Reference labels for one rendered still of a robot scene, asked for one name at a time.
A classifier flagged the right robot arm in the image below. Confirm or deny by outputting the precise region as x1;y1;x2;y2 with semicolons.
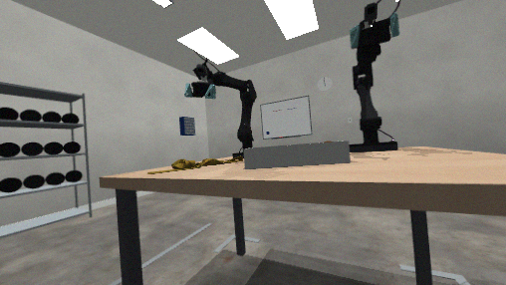
193;64;257;149

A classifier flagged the white rectangular tray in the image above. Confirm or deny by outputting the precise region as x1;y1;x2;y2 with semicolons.
243;141;351;169

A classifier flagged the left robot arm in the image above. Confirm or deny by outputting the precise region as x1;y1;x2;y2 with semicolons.
350;3;397;146

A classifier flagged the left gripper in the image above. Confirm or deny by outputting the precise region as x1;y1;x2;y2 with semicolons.
350;12;399;51

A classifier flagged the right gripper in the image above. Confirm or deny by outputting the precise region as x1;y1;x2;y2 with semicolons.
184;76;216;99

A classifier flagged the yellow striped necktie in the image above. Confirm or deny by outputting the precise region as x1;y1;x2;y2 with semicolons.
147;156;243;174

